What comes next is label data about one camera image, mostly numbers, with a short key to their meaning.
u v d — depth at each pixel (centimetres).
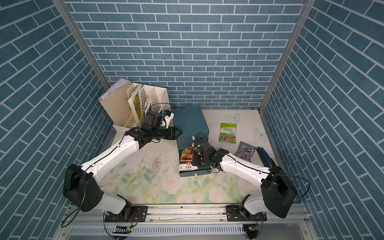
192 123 84
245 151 96
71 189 43
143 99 99
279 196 42
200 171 80
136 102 94
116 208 62
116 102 91
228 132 107
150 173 88
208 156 63
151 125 62
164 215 75
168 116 73
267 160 91
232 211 74
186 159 85
